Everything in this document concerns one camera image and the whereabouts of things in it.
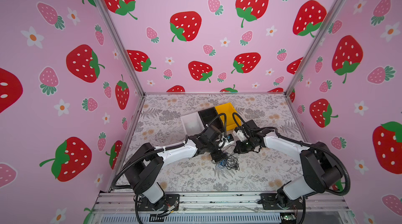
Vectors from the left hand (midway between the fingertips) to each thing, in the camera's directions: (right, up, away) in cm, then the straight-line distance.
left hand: (225, 149), depth 84 cm
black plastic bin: (-9, +19, +16) cm, 26 cm away
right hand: (+5, -1, +3) cm, 7 cm away
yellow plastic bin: (+5, +22, +23) cm, 32 cm away
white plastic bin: (-20, +12, +20) cm, 30 cm away
